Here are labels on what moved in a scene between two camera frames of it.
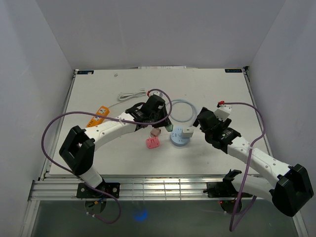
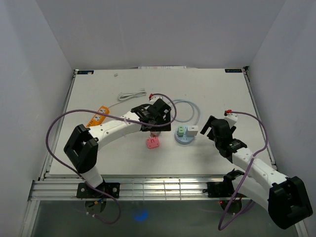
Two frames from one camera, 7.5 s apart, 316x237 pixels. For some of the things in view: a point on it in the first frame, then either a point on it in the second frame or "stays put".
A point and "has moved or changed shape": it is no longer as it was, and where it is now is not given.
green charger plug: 169,128 has moved or changed shape
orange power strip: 96,120 stays put
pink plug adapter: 152,142 stays put
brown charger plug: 155,132 stays put
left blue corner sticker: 84,72 stays put
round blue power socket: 176,137 has moved or changed shape
